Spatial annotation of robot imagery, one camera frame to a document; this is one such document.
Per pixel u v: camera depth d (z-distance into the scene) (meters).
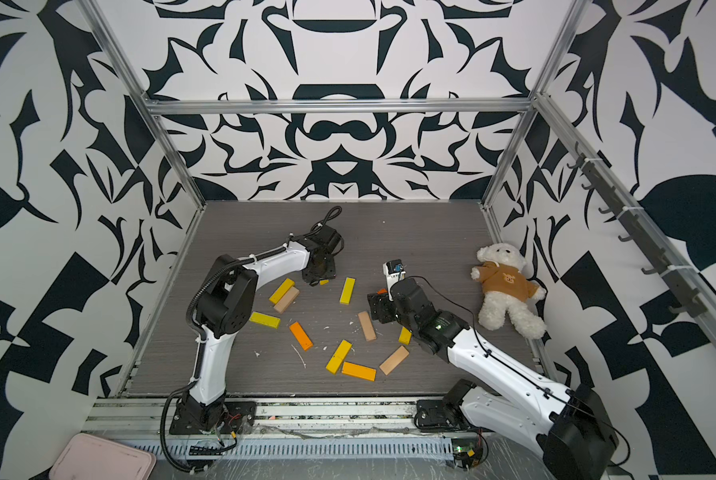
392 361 0.82
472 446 0.71
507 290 0.89
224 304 0.55
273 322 0.89
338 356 0.83
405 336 0.87
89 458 0.67
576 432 0.39
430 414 0.74
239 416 0.74
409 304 0.59
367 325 0.89
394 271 0.70
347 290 0.96
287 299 0.94
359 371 0.81
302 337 0.87
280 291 0.93
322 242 0.81
